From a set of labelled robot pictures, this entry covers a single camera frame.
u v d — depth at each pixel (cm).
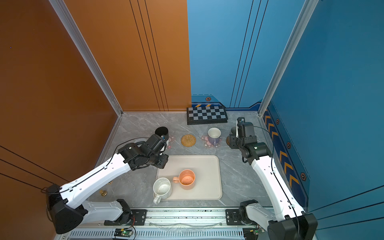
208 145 100
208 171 92
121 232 71
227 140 102
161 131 96
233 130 94
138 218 74
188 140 103
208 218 76
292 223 36
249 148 51
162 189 81
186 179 85
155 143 57
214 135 102
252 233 70
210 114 115
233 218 72
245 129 55
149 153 56
